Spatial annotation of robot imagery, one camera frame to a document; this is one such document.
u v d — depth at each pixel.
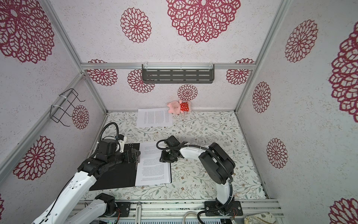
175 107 1.13
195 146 0.60
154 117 1.17
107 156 0.57
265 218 0.69
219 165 0.49
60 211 0.41
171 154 0.73
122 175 0.85
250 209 0.76
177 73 0.94
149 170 0.88
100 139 0.58
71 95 0.83
